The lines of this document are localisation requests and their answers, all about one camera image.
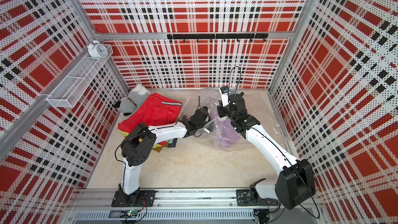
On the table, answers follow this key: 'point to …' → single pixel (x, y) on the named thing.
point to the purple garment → (227, 133)
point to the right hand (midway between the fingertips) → (223, 100)
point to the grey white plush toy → (127, 106)
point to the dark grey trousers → (172, 145)
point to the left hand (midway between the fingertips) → (217, 125)
